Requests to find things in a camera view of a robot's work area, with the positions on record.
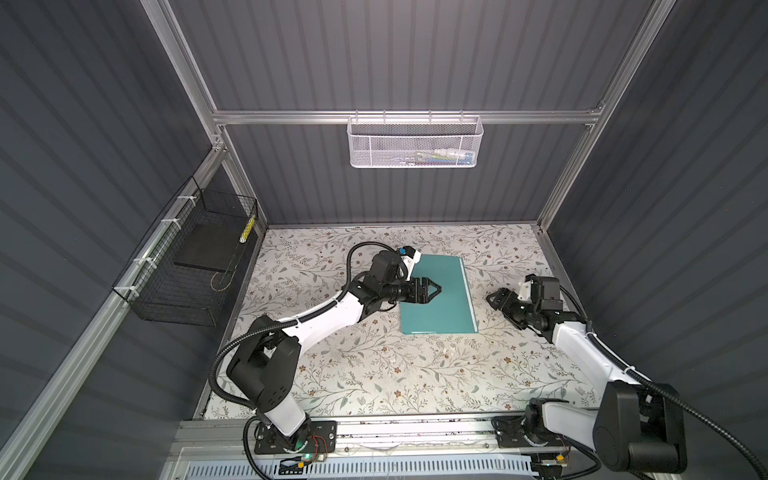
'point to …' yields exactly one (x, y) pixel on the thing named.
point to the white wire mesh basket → (415, 142)
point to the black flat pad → (212, 245)
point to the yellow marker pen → (247, 229)
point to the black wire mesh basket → (182, 271)
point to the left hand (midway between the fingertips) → (433, 288)
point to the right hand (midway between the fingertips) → (499, 304)
